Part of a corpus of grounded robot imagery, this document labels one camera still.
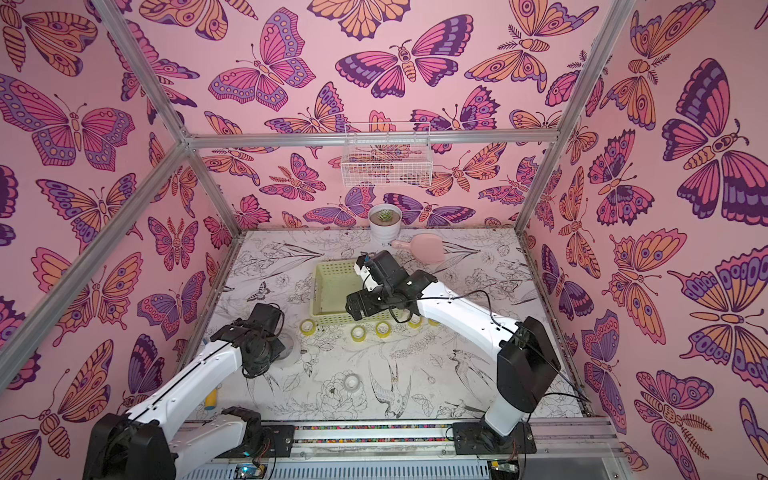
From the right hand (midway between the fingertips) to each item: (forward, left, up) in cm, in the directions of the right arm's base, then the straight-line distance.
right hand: (354, 306), depth 79 cm
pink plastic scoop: (+35, -22, -17) cm, 45 cm away
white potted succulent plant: (+39, -6, -7) cm, 40 cm away
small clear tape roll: (-14, +1, -17) cm, 22 cm away
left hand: (-7, +23, -12) cm, 27 cm away
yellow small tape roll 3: (+2, +17, -17) cm, 24 cm away
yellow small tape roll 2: (0, -9, -16) cm, 19 cm away
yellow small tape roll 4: (+4, -17, -18) cm, 25 cm away
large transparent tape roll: (-8, +18, -11) cm, 22 cm away
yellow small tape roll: (-1, +1, -18) cm, 18 cm away
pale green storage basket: (+20, +12, -18) cm, 29 cm away
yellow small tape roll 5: (+4, -23, -17) cm, 29 cm away
